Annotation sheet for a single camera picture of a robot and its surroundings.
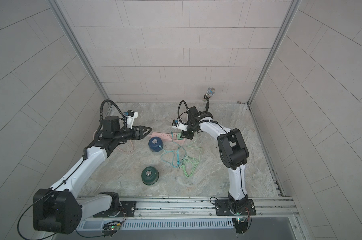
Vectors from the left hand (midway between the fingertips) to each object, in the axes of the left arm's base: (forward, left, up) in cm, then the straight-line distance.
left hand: (150, 128), depth 77 cm
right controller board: (-39, -44, -20) cm, 62 cm away
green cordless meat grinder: (-20, -1, -11) cm, 23 cm away
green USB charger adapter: (+4, -14, -14) cm, 20 cm away
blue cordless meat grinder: (-4, 0, -10) cm, 11 cm away
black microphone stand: (+24, -33, -6) cm, 41 cm away
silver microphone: (+20, -32, +9) cm, 39 cm away
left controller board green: (-41, +15, -19) cm, 47 cm away
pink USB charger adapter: (+4, -12, -14) cm, 19 cm away
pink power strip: (+6, -6, -17) cm, 19 cm away
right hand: (+8, -17, -16) cm, 25 cm away
